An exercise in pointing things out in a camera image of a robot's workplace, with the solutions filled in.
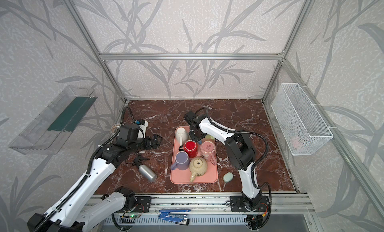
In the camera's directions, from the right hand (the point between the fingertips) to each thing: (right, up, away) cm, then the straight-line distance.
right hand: (197, 133), depth 94 cm
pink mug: (+6, -8, -13) cm, 16 cm away
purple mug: (-8, -13, -14) cm, 21 cm away
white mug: (-10, -1, -4) cm, 11 cm away
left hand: (-20, +1, -17) cm, 26 cm away
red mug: (-3, -7, -9) cm, 12 cm away
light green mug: (+7, -1, -10) cm, 12 cm away
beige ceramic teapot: (+1, -15, -17) cm, 23 cm away
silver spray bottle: (-29, -19, -12) cm, 37 cm away
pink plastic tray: (-8, -23, -11) cm, 27 cm away
